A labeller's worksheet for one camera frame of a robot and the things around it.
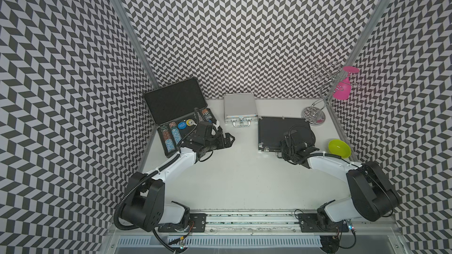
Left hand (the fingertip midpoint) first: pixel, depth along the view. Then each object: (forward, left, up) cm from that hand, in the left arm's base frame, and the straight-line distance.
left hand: (227, 141), depth 86 cm
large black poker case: (+22, +32, -2) cm, 39 cm away
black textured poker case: (+10, -24, -6) cm, 27 cm away
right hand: (+2, -27, -7) cm, 28 cm away
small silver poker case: (+27, -7, -7) cm, 29 cm away
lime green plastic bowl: (+1, -60, -10) cm, 61 cm away
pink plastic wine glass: (+23, -61, +11) cm, 66 cm away
